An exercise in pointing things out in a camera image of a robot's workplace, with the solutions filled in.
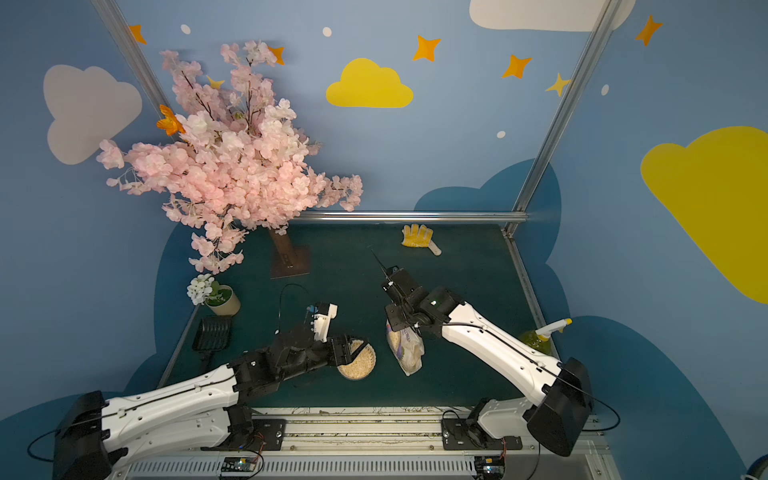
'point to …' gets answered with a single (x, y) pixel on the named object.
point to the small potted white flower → (219, 298)
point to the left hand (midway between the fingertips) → (363, 337)
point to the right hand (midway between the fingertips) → (402, 307)
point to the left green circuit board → (239, 464)
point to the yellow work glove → (419, 236)
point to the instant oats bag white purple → (407, 348)
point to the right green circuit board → (489, 467)
